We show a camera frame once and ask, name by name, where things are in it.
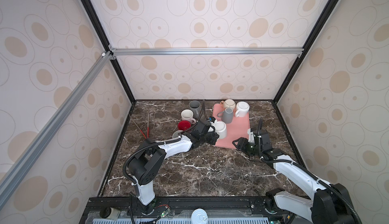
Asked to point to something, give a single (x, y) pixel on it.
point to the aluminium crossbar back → (253, 51)
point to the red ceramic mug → (184, 125)
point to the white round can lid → (199, 216)
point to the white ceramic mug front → (221, 128)
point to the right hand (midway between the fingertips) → (235, 143)
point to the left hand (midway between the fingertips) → (222, 134)
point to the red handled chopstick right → (148, 127)
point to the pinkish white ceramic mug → (187, 114)
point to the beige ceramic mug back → (228, 103)
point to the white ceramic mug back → (242, 108)
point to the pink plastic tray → (238, 128)
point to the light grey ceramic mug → (226, 115)
